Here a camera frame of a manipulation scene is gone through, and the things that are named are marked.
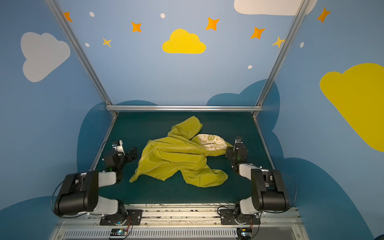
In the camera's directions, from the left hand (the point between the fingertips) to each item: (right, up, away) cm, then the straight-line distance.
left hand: (128, 148), depth 93 cm
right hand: (+70, 0, +3) cm, 70 cm away
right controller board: (+66, -39, -21) cm, 80 cm away
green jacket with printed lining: (+35, -1, -2) cm, 35 cm away
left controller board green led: (+5, -38, -21) cm, 44 cm away
